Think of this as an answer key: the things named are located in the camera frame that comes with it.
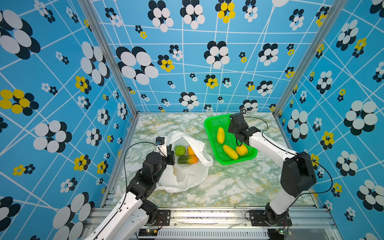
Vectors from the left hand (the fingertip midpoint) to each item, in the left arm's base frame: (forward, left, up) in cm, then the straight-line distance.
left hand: (171, 144), depth 74 cm
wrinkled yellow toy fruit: (+7, -41, -17) cm, 45 cm away
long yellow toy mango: (+20, -29, -19) cm, 40 cm away
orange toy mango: (+2, -7, -20) cm, 21 cm away
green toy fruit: (+8, -2, -18) cm, 20 cm away
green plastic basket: (+30, -24, -20) cm, 43 cm away
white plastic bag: (-9, -3, -21) cm, 23 cm away
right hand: (+19, -37, -7) cm, 42 cm away
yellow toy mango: (+8, -34, -20) cm, 40 cm away
